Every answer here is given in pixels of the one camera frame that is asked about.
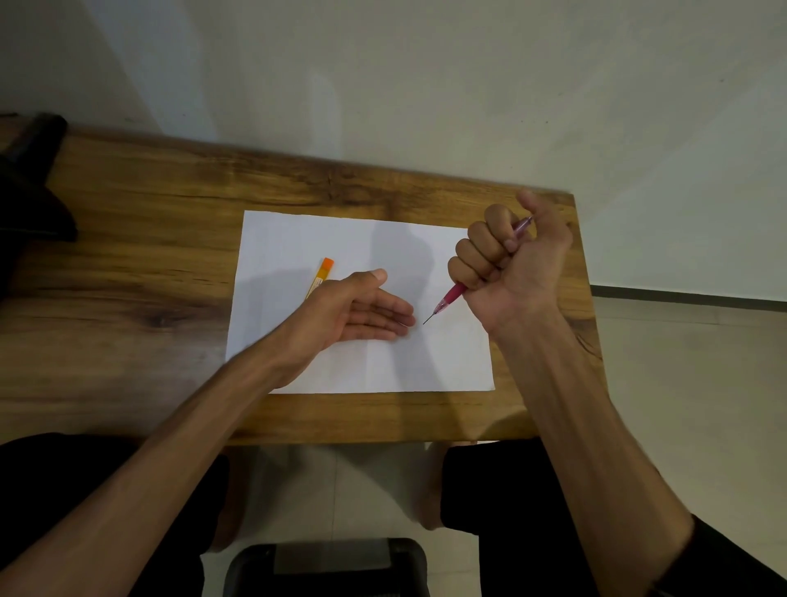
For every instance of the person's right hand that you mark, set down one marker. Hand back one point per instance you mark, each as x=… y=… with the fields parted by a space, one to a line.
x=522 y=270

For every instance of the person's left hand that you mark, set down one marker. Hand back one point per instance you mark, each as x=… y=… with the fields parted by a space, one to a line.
x=338 y=313

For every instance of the orange pen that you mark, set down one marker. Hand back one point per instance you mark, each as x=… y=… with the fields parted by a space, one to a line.
x=324 y=270

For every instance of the pink mechanical pencil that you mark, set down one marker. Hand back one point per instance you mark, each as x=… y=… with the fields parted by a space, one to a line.
x=454 y=293

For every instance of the white paper sheet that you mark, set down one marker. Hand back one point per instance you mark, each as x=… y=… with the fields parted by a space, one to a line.
x=289 y=246

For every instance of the person's left forearm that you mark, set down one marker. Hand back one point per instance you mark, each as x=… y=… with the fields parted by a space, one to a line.
x=135 y=473

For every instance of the person's right forearm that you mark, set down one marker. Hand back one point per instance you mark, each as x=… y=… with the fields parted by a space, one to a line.
x=590 y=461

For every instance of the person's right foot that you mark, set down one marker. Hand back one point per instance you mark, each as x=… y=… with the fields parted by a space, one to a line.
x=430 y=504

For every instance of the person's foot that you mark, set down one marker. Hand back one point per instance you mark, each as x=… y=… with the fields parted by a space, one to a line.
x=224 y=516
x=430 y=504

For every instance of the person's right trouser leg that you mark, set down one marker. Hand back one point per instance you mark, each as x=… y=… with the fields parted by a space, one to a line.
x=492 y=492

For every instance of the person's trouser leg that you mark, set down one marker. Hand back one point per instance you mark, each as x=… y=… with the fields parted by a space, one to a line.
x=492 y=492
x=37 y=486

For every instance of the person's left foot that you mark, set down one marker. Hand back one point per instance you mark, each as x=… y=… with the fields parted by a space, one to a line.
x=224 y=516

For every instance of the person's left trouser leg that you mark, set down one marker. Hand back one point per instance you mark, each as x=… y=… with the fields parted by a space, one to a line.
x=37 y=486

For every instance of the dark skirting board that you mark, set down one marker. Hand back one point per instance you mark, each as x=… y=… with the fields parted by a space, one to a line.
x=688 y=297

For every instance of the black stool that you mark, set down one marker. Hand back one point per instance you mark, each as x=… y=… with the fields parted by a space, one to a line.
x=246 y=572

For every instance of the black flat screen television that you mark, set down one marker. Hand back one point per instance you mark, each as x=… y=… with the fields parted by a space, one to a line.
x=31 y=209

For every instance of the black television stand leg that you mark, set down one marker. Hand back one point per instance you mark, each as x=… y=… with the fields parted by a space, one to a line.
x=37 y=141

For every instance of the black right shirt sleeve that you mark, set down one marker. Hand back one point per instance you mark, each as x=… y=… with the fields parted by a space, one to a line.
x=725 y=566

